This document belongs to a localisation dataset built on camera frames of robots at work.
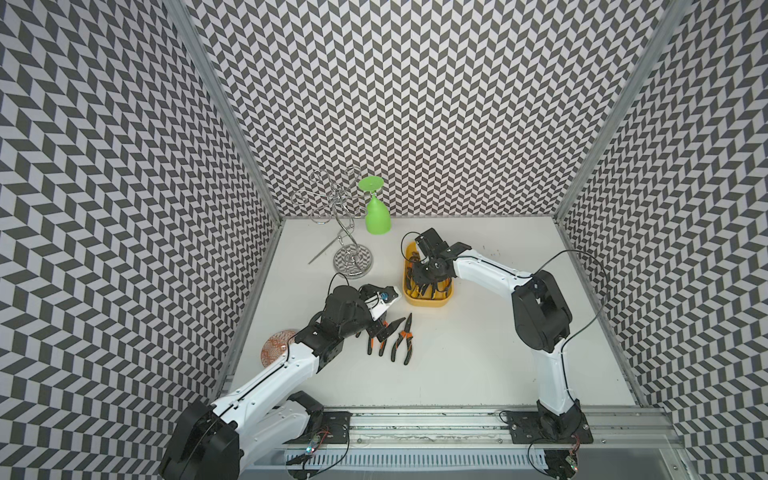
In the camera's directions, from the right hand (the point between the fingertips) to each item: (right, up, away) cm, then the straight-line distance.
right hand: (420, 278), depth 95 cm
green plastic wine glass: (-13, +18, -5) cm, 23 cm away
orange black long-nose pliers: (-5, -16, -7) cm, 18 cm away
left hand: (-9, -5, -15) cm, 19 cm away
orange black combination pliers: (-12, -18, -9) cm, 24 cm away
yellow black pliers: (+4, -4, -2) cm, 6 cm away
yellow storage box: (0, -7, -2) cm, 8 cm away
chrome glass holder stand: (-25, +23, -11) cm, 36 cm away
